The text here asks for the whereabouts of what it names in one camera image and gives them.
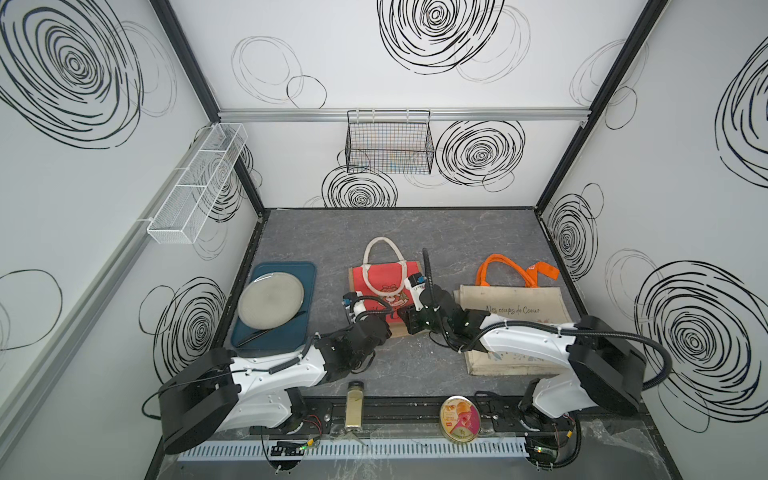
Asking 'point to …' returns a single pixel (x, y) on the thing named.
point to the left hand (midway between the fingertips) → (390, 315)
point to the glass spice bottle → (354, 405)
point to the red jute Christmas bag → (384, 283)
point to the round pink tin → (460, 419)
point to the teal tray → (290, 337)
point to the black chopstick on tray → (265, 330)
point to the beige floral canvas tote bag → (486, 363)
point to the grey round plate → (270, 300)
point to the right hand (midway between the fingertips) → (399, 312)
